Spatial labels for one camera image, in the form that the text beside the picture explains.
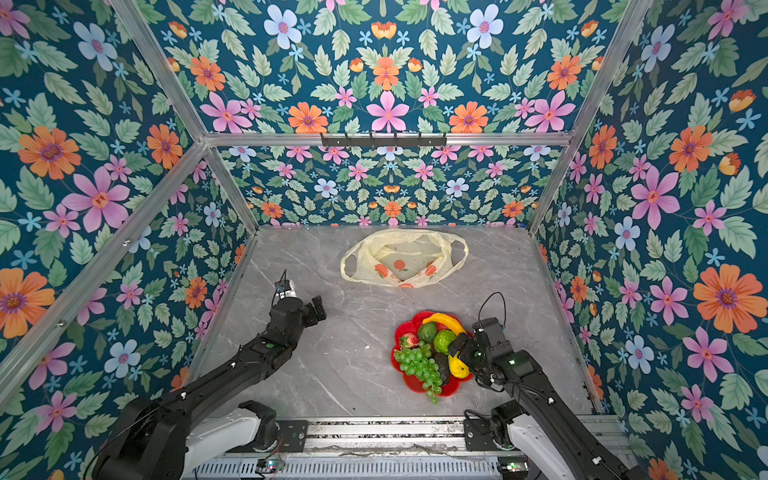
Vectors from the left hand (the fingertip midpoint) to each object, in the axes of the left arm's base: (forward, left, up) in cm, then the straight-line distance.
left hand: (310, 293), depth 85 cm
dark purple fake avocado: (-20, -37, -8) cm, 43 cm away
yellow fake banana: (-8, -40, -8) cm, 42 cm away
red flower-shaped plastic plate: (-8, -30, -10) cm, 32 cm away
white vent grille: (-42, -14, -13) cm, 46 cm away
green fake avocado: (-10, -34, -8) cm, 36 cm away
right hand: (-18, -41, -7) cm, 45 cm away
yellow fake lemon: (-22, -40, -6) cm, 46 cm away
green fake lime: (-13, -37, -7) cm, 40 cm away
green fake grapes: (-20, -30, -5) cm, 36 cm away
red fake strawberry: (-13, -28, -7) cm, 32 cm away
